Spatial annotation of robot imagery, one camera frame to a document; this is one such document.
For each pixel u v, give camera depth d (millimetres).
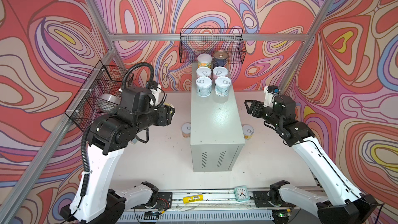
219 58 733
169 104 585
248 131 911
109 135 320
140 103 380
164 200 727
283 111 507
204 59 769
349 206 367
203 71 733
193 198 720
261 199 728
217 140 566
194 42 958
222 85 680
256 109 620
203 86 677
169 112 507
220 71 734
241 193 736
